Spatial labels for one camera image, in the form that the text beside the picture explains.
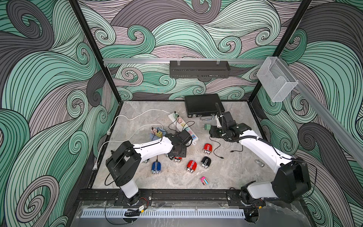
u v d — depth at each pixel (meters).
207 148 0.89
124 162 0.44
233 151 0.90
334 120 0.57
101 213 0.70
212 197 0.74
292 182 0.40
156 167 0.81
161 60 0.95
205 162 0.83
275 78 0.79
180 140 0.67
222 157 0.88
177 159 0.85
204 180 0.77
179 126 1.00
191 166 0.82
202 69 0.95
